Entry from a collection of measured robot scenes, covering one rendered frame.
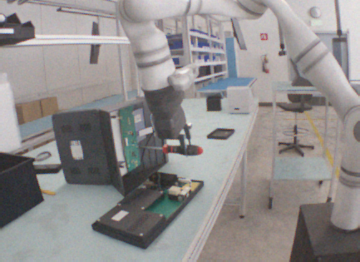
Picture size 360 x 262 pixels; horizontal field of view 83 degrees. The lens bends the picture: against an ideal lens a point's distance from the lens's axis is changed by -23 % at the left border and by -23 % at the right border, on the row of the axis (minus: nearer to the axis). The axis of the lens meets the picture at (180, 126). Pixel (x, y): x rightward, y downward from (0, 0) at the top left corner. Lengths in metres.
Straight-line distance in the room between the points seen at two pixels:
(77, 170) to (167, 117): 0.32
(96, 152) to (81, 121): 0.09
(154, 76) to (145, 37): 0.08
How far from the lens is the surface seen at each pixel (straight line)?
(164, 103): 0.50
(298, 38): 0.60
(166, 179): 0.62
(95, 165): 0.68
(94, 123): 0.64
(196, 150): 0.58
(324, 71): 0.60
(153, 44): 0.47
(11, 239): 0.58
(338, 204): 0.71
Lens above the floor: 1.29
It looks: 14 degrees down
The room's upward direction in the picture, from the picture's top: 5 degrees counter-clockwise
